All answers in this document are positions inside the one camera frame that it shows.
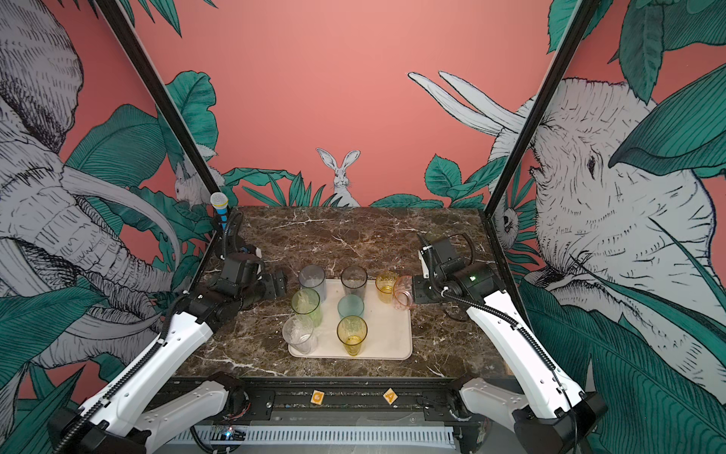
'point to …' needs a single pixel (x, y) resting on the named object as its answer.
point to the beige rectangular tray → (388, 328)
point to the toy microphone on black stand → (219, 200)
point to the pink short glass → (403, 292)
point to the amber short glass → (385, 286)
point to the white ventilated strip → (320, 437)
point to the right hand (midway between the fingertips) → (415, 284)
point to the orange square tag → (318, 397)
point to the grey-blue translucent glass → (313, 276)
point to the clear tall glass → (299, 334)
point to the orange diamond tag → (389, 395)
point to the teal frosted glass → (350, 305)
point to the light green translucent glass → (307, 302)
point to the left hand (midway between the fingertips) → (276, 276)
